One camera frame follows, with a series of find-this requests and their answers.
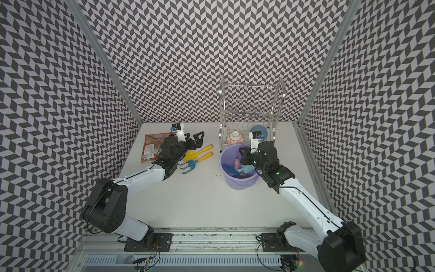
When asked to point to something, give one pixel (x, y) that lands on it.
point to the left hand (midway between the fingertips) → (197, 134)
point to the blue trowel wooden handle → (232, 170)
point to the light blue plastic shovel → (247, 168)
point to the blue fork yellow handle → (191, 163)
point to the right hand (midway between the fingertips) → (240, 152)
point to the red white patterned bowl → (235, 137)
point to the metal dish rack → (248, 113)
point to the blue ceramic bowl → (260, 128)
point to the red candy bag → (151, 146)
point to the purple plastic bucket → (230, 154)
